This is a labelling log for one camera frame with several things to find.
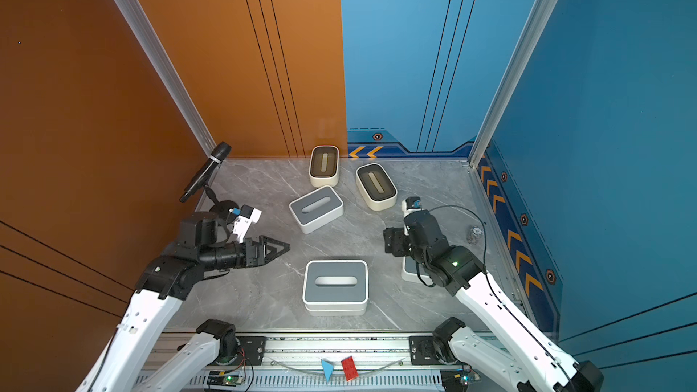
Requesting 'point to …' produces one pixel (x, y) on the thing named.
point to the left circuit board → (225, 378)
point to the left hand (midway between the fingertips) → (283, 246)
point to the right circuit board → (457, 380)
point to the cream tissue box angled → (376, 186)
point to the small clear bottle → (475, 235)
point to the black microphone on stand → (221, 209)
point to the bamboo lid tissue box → (337, 313)
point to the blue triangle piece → (328, 368)
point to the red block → (349, 368)
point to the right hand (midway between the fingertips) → (395, 232)
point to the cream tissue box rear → (324, 165)
